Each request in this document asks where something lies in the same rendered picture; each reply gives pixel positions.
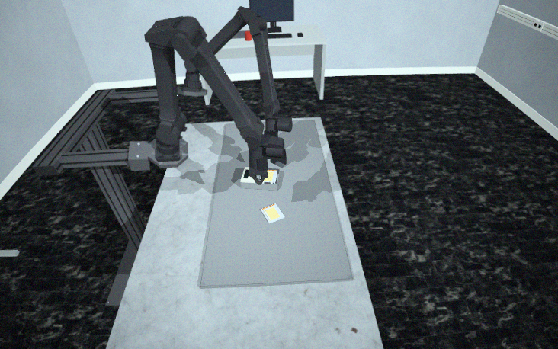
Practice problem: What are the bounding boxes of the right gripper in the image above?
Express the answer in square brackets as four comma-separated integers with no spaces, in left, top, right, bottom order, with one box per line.
[249,155,268,185]

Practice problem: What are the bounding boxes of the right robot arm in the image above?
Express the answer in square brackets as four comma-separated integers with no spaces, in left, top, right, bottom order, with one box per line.
[144,16,287,171]

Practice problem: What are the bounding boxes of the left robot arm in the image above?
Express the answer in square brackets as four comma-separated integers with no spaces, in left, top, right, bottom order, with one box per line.
[182,6,293,137]

